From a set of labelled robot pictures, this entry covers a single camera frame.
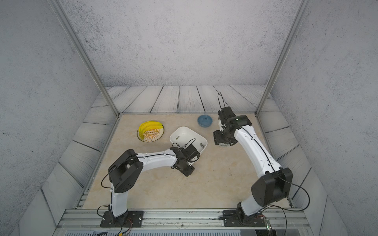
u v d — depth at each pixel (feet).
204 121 3.75
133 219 2.38
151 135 3.53
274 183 1.34
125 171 1.67
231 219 2.38
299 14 2.38
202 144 3.32
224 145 3.22
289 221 2.35
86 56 2.90
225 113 2.01
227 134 2.15
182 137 3.46
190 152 2.41
